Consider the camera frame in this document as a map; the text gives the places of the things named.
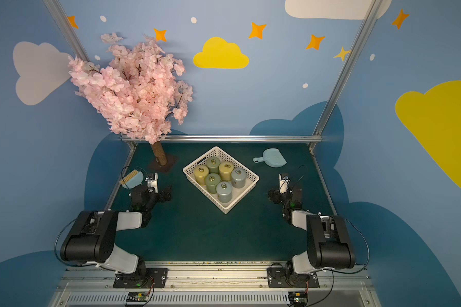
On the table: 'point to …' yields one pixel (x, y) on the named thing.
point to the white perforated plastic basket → (237, 194)
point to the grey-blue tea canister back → (239, 178)
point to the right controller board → (298, 298)
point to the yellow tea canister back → (225, 169)
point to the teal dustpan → (271, 157)
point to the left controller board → (137, 297)
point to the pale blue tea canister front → (224, 190)
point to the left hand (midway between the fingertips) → (161, 183)
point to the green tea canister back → (213, 164)
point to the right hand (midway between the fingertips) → (281, 185)
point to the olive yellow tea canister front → (200, 174)
